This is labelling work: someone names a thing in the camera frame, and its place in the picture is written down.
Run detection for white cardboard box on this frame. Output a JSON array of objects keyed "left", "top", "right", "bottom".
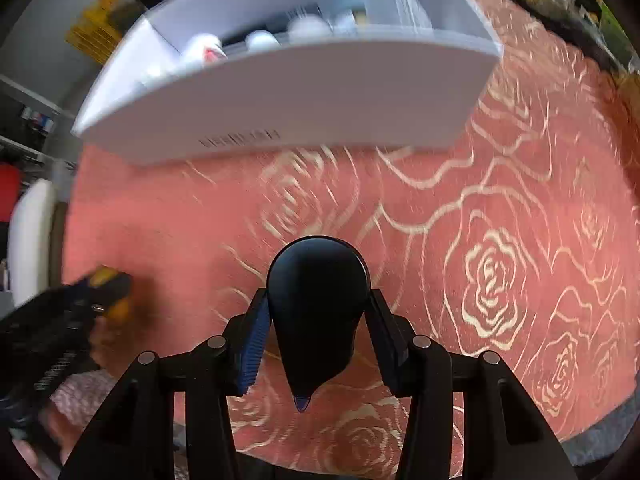
[{"left": 70, "top": 0, "right": 505, "bottom": 166}]

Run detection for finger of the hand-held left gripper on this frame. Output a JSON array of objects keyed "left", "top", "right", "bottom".
[{"left": 65, "top": 266, "right": 133, "bottom": 322}]

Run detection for yellow plastic crates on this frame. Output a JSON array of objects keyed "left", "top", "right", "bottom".
[{"left": 65, "top": 0, "right": 126, "bottom": 63}]

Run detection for white cushion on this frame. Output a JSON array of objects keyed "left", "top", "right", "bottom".
[{"left": 7, "top": 180, "right": 58, "bottom": 306}]

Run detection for black correction tape dispenser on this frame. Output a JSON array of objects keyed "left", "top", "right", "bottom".
[{"left": 266, "top": 236, "right": 371, "bottom": 413}]

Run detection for white pill bottle red label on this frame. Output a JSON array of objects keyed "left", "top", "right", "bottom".
[{"left": 180, "top": 32, "right": 228, "bottom": 68}]

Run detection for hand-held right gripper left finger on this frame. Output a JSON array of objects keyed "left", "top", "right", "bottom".
[{"left": 60, "top": 287, "right": 273, "bottom": 480}]

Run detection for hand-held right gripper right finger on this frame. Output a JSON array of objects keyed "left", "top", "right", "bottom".
[{"left": 364, "top": 289, "right": 568, "bottom": 480}]

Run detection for storage shelf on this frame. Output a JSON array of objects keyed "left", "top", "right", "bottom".
[{"left": 0, "top": 75, "right": 76, "bottom": 161}]

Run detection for pink fleece clothing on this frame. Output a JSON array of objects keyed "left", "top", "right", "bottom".
[{"left": 47, "top": 375, "right": 121, "bottom": 441}]

